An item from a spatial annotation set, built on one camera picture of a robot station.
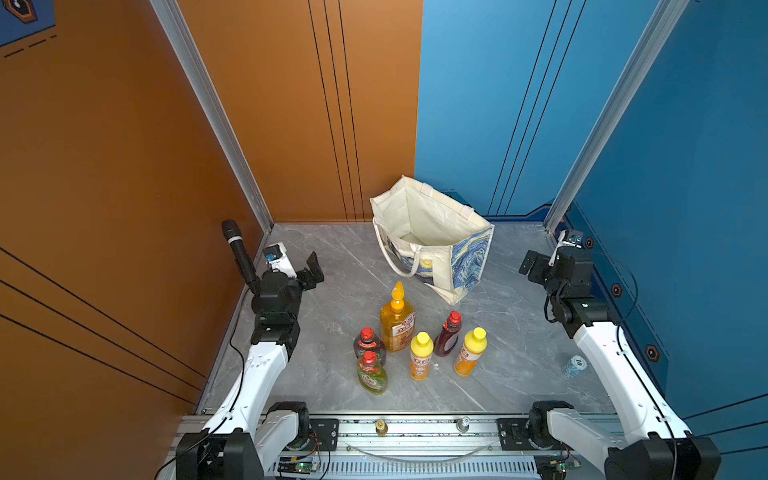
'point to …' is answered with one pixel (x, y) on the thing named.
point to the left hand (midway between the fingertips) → (301, 253)
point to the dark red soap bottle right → (447, 337)
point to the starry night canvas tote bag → (424, 233)
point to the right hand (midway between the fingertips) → (545, 257)
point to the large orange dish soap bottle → (398, 322)
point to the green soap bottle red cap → (372, 377)
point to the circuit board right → (553, 466)
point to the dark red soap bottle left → (367, 341)
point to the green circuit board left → (298, 465)
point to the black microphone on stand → (234, 235)
